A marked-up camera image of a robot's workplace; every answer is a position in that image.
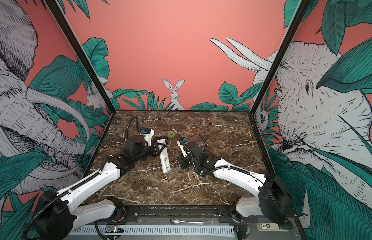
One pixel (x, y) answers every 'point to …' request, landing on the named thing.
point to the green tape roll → (171, 134)
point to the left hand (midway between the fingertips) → (165, 143)
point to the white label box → (269, 227)
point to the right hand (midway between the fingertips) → (176, 156)
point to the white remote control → (164, 157)
